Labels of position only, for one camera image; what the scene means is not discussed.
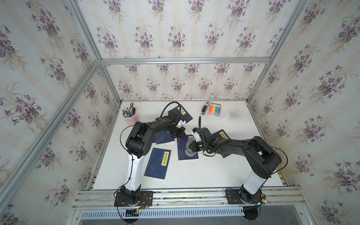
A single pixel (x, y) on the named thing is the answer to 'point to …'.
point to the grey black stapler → (205, 108)
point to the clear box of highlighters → (214, 109)
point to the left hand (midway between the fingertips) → (186, 138)
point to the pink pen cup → (130, 116)
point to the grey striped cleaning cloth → (188, 151)
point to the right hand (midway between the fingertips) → (192, 147)
